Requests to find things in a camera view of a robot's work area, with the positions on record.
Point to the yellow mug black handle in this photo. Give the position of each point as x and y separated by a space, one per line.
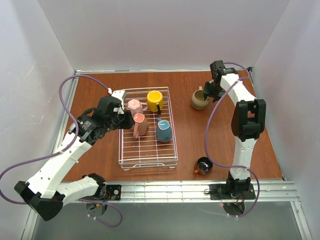
155 101

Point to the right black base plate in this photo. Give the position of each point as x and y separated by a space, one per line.
220 192

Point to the salmon pink floral mug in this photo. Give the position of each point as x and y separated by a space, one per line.
140 127

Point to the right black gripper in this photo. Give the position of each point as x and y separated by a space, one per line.
211 88

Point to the blue floral mug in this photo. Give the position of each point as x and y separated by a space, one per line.
164 131

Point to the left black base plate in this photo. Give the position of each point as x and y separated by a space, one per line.
112 192

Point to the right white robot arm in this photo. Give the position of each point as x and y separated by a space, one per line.
247 124

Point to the beige ceramic mug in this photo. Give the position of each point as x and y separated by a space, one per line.
198 101

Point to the aluminium front rail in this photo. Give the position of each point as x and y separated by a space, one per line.
195 191

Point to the white wire dish rack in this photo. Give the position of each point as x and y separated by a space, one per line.
147 151

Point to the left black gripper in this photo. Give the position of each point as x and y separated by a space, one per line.
127 120

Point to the dark glossy orange mug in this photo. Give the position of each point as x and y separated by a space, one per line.
202 166

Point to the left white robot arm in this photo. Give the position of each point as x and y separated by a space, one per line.
44 192

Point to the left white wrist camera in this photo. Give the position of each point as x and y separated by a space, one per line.
119 94

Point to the pale pink faceted mug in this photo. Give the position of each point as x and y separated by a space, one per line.
136 107

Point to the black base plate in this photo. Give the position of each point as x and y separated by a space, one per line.
220 192
112 192

